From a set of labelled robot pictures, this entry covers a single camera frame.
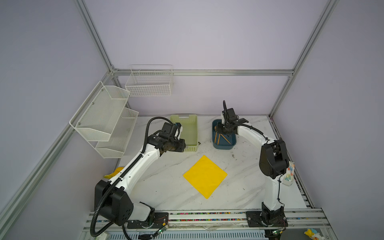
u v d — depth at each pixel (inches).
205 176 35.2
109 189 15.5
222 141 41.4
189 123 43.9
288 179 32.2
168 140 23.7
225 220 29.4
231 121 29.3
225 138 42.1
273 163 21.2
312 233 26.6
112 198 15.7
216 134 42.3
